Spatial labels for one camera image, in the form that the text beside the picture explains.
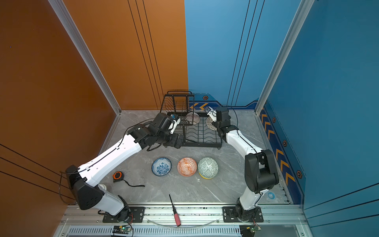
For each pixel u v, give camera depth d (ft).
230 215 2.38
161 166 2.93
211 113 2.59
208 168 2.81
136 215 2.43
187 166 2.93
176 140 2.15
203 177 2.67
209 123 3.08
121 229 2.33
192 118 2.73
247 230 2.30
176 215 2.39
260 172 1.50
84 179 1.34
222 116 2.24
